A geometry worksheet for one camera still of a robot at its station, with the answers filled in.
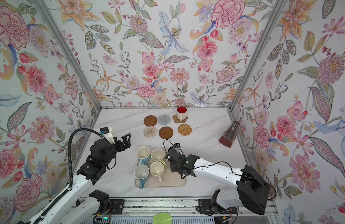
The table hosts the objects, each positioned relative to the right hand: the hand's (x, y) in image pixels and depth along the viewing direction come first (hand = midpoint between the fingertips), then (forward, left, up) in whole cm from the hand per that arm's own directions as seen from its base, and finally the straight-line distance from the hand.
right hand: (174, 162), depth 84 cm
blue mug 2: (-5, +19, -4) cm, 21 cm away
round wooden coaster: (+37, +20, -6) cm, 43 cm away
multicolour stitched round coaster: (+25, +19, -5) cm, 32 cm away
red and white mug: (+40, -4, 0) cm, 40 cm away
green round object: (-28, +5, -5) cm, 28 cm away
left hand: (+8, +26, +16) cm, 32 cm away
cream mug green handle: (+5, +10, -1) cm, 11 cm away
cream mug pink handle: (-4, +10, -2) cm, 11 cm away
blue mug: (+6, +20, -3) cm, 22 cm away
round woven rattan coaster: (+29, -7, -7) cm, 30 cm away
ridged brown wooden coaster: (+25, +7, -5) cm, 26 cm away
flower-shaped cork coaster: (+37, -1, -7) cm, 38 cm away
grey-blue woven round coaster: (+39, +9, -7) cm, 40 cm away
